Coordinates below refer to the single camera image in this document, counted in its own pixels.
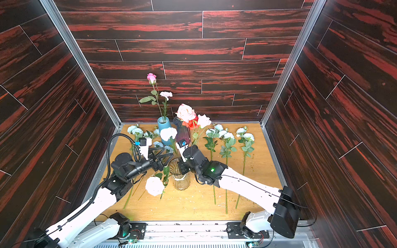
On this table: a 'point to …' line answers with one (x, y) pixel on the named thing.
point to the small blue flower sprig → (137, 130)
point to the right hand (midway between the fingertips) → (182, 155)
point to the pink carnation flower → (166, 94)
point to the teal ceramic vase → (163, 122)
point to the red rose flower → (192, 124)
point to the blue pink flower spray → (228, 145)
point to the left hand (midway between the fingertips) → (169, 153)
